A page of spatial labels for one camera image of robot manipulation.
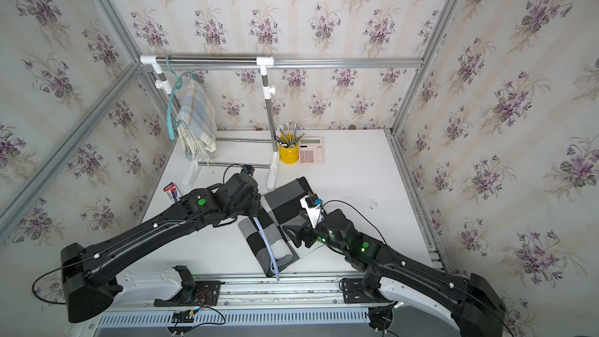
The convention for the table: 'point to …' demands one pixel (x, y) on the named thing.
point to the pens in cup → (288, 136)
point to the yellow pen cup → (288, 155)
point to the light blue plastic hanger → (273, 264)
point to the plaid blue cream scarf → (196, 122)
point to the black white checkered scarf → (280, 207)
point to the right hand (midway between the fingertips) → (295, 221)
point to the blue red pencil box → (172, 191)
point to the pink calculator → (311, 150)
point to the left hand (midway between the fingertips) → (264, 205)
